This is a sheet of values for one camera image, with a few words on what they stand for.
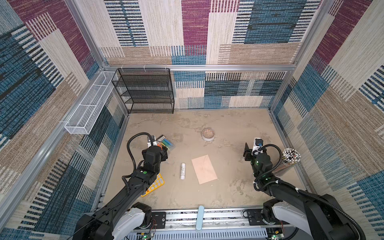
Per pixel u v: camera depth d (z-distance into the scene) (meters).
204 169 0.89
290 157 0.74
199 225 0.70
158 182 0.85
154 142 0.73
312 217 0.42
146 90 1.08
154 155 0.61
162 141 1.02
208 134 1.05
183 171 0.87
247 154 0.77
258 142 0.72
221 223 0.73
